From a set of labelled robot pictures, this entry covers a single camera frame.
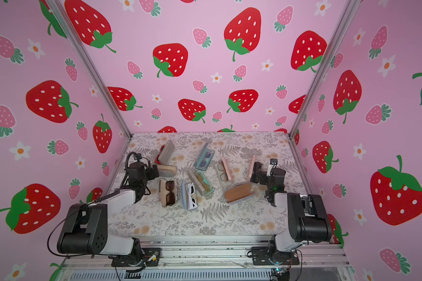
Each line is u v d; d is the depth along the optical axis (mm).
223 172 1011
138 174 729
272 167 817
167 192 925
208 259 738
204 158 1051
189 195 884
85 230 436
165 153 1035
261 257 733
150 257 716
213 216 859
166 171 951
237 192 927
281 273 701
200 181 936
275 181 727
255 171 998
